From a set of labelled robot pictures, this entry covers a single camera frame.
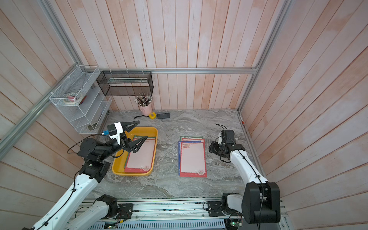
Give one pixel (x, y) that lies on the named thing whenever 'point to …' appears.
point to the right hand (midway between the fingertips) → (213, 147)
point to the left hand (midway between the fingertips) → (143, 130)
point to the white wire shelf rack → (86, 116)
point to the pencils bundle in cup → (143, 99)
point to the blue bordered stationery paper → (179, 143)
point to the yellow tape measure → (153, 115)
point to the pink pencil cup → (145, 110)
